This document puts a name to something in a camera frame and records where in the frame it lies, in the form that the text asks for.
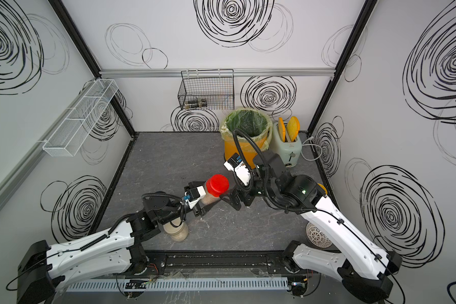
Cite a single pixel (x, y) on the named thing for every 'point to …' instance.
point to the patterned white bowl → (317, 236)
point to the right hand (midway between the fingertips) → (229, 187)
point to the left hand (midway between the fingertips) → (214, 189)
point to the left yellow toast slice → (282, 128)
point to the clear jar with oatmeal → (209, 199)
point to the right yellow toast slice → (293, 128)
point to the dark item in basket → (193, 104)
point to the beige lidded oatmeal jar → (178, 234)
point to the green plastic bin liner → (253, 122)
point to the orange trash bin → (246, 148)
